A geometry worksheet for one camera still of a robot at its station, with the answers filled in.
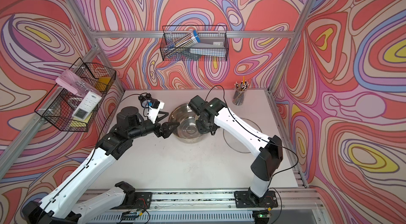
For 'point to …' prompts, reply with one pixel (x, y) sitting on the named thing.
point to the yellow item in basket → (103, 81)
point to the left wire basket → (72, 104)
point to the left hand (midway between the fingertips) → (174, 119)
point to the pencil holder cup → (238, 96)
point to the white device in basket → (86, 105)
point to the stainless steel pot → (187, 131)
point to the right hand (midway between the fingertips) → (208, 132)
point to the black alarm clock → (146, 101)
